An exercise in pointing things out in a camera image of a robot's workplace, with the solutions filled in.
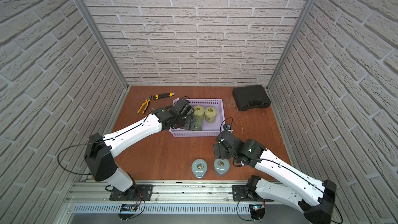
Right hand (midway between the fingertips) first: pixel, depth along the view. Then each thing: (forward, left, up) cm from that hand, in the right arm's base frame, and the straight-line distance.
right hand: (225, 148), depth 74 cm
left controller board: (-20, +49, -16) cm, 55 cm away
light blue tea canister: (-7, +3, -6) cm, 10 cm away
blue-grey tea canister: (-7, +13, -5) cm, 16 cm away
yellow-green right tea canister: (+25, +5, -6) cm, 26 cm away
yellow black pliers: (+44, +49, -12) cm, 67 cm away
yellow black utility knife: (+49, +39, -13) cm, 64 cm away
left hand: (+16, +17, +2) cm, 23 cm away
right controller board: (-25, -12, -14) cm, 32 cm away
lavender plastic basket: (+19, +7, -15) cm, 25 cm away
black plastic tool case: (+41, -26, -11) cm, 50 cm away
